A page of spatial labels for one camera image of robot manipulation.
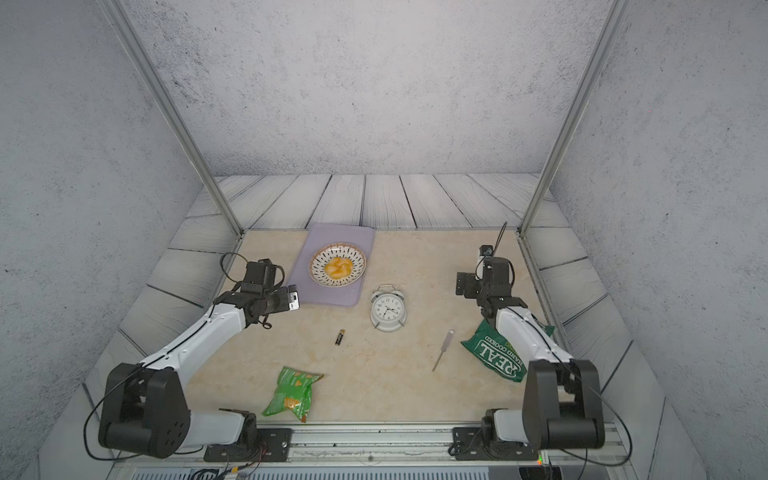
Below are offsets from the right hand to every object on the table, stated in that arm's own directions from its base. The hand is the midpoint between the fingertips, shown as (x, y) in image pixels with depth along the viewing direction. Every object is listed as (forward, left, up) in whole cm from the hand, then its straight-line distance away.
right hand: (477, 275), depth 89 cm
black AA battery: (-13, +41, -12) cm, 45 cm away
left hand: (-6, +56, -2) cm, 56 cm away
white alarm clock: (-7, +26, -10) cm, 29 cm away
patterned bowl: (+20, +45, -10) cm, 50 cm away
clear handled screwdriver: (-16, +9, -14) cm, 23 cm away
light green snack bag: (-30, +50, -10) cm, 60 cm away
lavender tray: (+30, +58, -14) cm, 67 cm away
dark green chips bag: (-16, -2, -12) cm, 20 cm away
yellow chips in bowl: (+10, +44, -9) cm, 46 cm away
